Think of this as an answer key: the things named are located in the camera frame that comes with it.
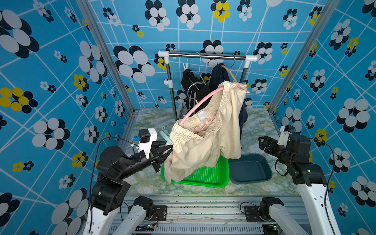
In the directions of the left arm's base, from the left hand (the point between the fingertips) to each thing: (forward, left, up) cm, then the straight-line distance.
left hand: (176, 143), depth 50 cm
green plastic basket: (+4, -20, -44) cm, 48 cm away
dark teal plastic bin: (+10, -42, -45) cm, 62 cm away
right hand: (+12, -43, -16) cm, 47 cm away
